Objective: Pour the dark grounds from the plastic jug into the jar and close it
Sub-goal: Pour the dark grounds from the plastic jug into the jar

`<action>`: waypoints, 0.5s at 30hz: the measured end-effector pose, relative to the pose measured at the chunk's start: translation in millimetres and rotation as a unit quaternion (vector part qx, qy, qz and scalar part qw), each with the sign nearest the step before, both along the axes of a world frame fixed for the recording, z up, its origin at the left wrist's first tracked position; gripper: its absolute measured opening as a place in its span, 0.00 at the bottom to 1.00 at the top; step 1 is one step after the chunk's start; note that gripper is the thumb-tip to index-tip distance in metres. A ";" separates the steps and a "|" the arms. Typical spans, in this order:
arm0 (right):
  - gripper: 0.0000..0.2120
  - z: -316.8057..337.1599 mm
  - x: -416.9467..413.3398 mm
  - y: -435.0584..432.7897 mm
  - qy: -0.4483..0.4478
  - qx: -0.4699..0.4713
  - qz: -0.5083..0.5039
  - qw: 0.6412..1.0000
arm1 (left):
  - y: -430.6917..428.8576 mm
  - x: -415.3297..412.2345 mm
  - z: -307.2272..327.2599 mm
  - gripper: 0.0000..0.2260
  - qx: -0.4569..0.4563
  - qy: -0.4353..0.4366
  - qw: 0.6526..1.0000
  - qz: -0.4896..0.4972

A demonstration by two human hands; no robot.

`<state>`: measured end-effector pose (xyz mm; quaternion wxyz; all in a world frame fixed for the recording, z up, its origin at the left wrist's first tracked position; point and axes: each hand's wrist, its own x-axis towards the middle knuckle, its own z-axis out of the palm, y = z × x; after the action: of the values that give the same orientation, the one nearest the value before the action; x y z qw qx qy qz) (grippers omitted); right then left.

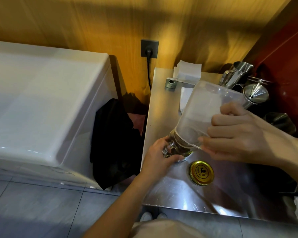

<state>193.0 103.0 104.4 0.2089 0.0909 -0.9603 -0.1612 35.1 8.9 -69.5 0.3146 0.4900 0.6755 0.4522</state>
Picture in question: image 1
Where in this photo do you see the gold jar lid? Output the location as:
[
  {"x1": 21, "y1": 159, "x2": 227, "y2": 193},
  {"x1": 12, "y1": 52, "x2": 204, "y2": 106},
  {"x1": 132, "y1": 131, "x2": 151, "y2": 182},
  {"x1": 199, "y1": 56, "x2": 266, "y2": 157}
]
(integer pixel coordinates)
[{"x1": 188, "y1": 160, "x2": 215, "y2": 187}]

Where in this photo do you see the steel cup with funnel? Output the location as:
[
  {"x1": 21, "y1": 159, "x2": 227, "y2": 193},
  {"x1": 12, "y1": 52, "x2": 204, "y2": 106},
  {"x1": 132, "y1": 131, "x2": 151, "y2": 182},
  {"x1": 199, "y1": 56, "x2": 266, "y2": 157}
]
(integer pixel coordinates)
[{"x1": 241, "y1": 83, "x2": 270, "y2": 110}]

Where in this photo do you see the person's beige clothing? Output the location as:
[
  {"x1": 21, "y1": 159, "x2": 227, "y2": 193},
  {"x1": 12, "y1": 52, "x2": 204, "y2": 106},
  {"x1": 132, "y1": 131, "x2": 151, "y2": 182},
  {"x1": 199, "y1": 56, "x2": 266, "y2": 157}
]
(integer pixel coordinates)
[{"x1": 128, "y1": 219, "x2": 208, "y2": 238}]

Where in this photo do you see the black plug with cable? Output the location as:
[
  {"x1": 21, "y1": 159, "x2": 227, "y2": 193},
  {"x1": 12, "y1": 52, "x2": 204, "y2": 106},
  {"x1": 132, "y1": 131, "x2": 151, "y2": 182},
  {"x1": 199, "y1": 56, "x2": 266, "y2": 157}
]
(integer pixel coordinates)
[{"x1": 145, "y1": 48, "x2": 153, "y2": 92}]

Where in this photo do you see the person's left forearm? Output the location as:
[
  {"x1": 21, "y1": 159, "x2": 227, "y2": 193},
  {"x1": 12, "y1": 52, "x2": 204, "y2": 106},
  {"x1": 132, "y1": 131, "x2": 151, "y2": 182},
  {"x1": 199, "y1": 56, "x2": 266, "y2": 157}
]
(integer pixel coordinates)
[{"x1": 82, "y1": 171, "x2": 153, "y2": 238}]

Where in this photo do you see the grey wall socket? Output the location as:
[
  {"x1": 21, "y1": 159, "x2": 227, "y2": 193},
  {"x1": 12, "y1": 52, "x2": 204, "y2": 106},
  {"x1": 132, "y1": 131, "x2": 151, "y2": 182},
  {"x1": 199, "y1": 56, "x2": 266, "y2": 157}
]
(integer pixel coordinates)
[{"x1": 141, "y1": 39, "x2": 159, "y2": 59}]

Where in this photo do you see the glass jar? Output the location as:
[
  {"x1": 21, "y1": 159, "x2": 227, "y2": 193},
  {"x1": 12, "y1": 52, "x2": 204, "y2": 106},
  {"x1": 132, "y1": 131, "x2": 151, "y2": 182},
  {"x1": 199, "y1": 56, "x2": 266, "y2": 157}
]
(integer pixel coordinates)
[{"x1": 162, "y1": 129, "x2": 199, "y2": 159}]

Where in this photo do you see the person's right hand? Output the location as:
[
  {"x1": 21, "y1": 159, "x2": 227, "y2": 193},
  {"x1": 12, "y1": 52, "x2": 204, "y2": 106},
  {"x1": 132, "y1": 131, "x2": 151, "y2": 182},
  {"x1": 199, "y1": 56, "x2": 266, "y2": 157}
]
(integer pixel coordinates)
[{"x1": 197, "y1": 101, "x2": 296, "y2": 169}]

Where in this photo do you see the small grey device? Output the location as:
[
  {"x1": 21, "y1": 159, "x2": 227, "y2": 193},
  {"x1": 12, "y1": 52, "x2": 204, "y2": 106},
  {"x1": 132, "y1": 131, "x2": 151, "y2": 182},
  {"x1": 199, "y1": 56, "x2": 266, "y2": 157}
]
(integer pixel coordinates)
[{"x1": 164, "y1": 77, "x2": 178, "y2": 89}]

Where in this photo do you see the person's right forearm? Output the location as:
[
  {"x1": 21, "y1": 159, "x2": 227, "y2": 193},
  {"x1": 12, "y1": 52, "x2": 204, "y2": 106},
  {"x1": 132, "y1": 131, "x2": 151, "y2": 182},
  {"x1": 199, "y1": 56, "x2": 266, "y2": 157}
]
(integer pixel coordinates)
[{"x1": 279, "y1": 136, "x2": 298, "y2": 192}]

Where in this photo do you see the red cloth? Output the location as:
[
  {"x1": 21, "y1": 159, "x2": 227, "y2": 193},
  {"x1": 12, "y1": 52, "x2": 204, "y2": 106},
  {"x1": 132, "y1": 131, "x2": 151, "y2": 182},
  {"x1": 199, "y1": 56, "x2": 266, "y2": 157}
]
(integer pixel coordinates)
[{"x1": 127, "y1": 112, "x2": 147, "y2": 137}]

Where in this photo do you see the white paper napkin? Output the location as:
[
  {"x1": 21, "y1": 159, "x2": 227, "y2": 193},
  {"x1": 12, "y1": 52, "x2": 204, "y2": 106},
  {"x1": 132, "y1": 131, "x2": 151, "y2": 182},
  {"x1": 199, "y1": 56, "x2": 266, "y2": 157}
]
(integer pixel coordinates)
[
  {"x1": 173, "y1": 60, "x2": 202, "y2": 84},
  {"x1": 179, "y1": 87, "x2": 195, "y2": 113}
]

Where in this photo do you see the steel milk pitcher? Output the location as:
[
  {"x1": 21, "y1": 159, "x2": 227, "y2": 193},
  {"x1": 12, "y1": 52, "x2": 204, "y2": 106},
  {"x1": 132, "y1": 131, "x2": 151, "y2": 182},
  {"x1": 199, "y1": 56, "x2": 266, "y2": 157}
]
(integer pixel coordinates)
[{"x1": 219, "y1": 61, "x2": 254, "y2": 89}]

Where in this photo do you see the dark steel pitcher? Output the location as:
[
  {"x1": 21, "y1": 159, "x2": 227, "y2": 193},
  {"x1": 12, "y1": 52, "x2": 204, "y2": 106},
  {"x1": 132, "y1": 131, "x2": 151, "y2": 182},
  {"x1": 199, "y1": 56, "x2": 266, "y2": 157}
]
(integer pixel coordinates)
[{"x1": 264, "y1": 112, "x2": 297, "y2": 136}]

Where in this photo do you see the clear plastic measuring cup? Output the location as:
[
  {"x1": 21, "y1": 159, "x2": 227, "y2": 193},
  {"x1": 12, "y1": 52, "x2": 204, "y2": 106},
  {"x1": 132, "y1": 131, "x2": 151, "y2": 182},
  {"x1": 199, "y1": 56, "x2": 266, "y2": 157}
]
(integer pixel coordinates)
[{"x1": 175, "y1": 80, "x2": 247, "y2": 149}]

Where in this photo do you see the round steel container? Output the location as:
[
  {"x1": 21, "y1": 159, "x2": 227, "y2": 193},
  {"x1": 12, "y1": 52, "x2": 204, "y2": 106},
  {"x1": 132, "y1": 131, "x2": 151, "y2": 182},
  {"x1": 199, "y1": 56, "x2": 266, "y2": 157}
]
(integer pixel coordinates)
[{"x1": 247, "y1": 76, "x2": 274, "y2": 86}]

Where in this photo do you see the white chest freezer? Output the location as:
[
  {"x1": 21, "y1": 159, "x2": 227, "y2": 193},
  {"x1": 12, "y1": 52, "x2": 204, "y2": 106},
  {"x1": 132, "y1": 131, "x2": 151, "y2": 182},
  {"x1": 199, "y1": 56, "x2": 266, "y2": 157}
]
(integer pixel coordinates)
[{"x1": 0, "y1": 40, "x2": 119, "y2": 190}]

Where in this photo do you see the black bag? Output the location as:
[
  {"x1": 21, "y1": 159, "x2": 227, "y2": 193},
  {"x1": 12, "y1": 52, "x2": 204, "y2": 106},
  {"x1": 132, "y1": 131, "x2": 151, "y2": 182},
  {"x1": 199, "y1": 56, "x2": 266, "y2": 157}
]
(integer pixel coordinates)
[{"x1": 90, "y1": 98, "x2": 145, "y2": 191}]

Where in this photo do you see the person's left hand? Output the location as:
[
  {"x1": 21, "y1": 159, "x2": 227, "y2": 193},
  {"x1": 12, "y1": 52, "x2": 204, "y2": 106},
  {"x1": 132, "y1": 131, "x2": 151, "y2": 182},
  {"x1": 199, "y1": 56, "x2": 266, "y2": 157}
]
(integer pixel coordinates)
[{"x1": 140, "y1": 136, "x2": 185, "y2": 182}]

